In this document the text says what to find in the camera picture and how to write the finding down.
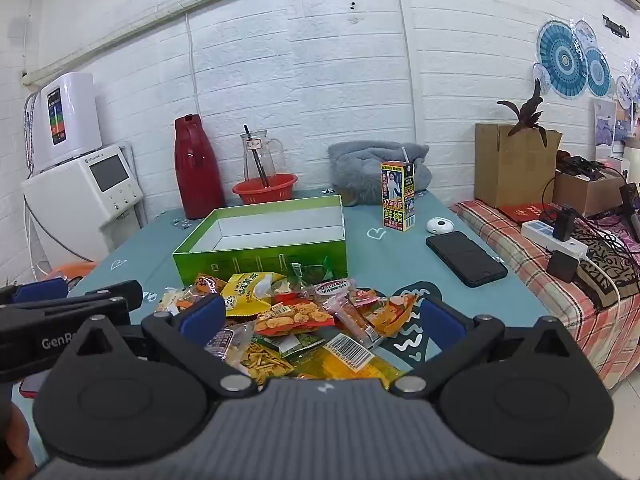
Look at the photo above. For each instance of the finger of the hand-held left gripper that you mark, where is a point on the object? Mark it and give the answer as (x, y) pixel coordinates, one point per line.
(40, 291)
(100, 296)

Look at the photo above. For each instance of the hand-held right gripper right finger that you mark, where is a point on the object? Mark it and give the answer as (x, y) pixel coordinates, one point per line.
(441, 321)

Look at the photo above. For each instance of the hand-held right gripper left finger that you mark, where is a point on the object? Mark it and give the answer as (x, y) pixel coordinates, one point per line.
(201, 317)

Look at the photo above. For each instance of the large yellow snack packet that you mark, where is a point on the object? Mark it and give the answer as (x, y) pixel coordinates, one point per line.
(247, 292)

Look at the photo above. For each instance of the green cardboard box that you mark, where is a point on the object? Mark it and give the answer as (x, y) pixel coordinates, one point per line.
(250, 260)

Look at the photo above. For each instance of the orange cracker snack packet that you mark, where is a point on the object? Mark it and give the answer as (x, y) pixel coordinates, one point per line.
(292, 317)

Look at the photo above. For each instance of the pile of snack packets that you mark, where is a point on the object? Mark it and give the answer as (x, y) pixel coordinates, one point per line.
(346, 312)

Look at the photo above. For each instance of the pink label clear snack packet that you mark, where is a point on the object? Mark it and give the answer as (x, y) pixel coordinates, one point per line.
(334, 288)

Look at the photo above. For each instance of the red cased phone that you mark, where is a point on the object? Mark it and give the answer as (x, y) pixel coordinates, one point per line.
(31, 387)

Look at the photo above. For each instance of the orange plastic stool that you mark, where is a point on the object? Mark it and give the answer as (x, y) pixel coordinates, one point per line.
(70, 269)

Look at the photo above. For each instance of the black smartphone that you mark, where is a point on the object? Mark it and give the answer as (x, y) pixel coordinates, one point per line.
(465, 257)

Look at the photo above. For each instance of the teal printed tablecloth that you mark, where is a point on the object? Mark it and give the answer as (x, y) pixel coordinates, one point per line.
(390, 255)

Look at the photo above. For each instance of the white machine with screen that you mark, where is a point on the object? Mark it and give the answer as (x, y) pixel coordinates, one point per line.
(65, 210)

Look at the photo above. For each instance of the plaid blanket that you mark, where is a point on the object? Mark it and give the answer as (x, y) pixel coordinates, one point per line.
(505, 250)

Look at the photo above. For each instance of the white round device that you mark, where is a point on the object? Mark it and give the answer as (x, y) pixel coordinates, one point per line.
(439, 225)

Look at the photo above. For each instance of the white power strip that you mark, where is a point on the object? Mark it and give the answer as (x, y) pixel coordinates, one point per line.
(537, 232)

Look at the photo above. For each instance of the yellow juice carton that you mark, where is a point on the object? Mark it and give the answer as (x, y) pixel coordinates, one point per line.
(397, 195)

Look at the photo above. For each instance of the black charger adapter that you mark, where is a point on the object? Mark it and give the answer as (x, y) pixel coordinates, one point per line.
(562, 266)
(564, 225)

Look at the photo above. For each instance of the red booklet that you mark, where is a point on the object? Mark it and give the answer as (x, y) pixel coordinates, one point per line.
(525, 212)

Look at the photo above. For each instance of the red plastic basin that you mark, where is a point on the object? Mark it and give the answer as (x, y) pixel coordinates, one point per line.
(265, 194)

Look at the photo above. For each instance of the red thermos jug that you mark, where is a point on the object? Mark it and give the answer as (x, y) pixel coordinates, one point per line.
(197, 175)

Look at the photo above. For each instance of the brown cardboard box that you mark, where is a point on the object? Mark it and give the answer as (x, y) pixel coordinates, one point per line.
(505, 170)

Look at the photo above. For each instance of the patterned brown cushion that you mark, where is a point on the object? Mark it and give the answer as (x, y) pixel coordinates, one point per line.
(600, 270)

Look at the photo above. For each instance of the black straw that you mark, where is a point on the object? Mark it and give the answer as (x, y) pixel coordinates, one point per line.
(256, 157)

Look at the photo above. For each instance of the grey fluffy cloth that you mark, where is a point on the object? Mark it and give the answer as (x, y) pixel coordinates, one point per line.
(360, 170)

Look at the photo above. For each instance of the glass pitcher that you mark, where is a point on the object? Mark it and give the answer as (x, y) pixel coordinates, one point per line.
(274, 160)

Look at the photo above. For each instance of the white water purifier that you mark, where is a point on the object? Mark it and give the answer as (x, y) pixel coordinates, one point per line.
(75, 120)

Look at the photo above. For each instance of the small open cardboard box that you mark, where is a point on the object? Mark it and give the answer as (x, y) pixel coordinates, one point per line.
(585, 195)

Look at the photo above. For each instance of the dark red plant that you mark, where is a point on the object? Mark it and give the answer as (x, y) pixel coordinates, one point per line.
(530, 110)

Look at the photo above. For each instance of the large blue paper fan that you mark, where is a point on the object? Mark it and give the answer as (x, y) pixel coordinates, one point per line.
(562, 60)

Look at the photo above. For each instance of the small blue paper fan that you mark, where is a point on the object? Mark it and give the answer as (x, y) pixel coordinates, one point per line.
(597, 72)

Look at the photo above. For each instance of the pale blue paper fan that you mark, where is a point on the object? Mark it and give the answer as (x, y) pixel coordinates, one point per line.
(585, 35)

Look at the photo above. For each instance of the wall poster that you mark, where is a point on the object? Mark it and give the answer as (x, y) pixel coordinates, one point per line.
(605, 122)

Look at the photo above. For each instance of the white wall pipe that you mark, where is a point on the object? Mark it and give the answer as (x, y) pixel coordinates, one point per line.
(165, 7)

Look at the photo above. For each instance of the black wall lettering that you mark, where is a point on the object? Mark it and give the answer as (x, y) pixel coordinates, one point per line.
(616, 26)

